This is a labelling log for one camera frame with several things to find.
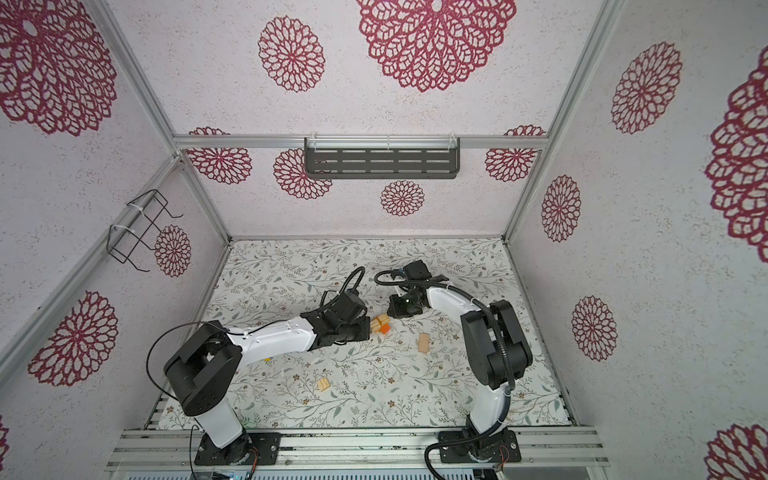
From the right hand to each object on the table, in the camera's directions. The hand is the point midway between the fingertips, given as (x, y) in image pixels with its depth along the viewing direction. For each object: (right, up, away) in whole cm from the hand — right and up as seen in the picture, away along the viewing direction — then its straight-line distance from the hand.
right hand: (390, 308), depth 94 cm
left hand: (-6, -7, -4) cm, 10 cm away
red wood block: (-2, -6, -2) cm, 7 cm away
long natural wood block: (+10, -11, -1) cm, 15 cm away
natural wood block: (-4, -4, -3) cm, 6 cm away
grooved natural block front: (-19, -20, -10) cm, 30 cm away
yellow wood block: (-24, -4, -38) cm, 45 cm away
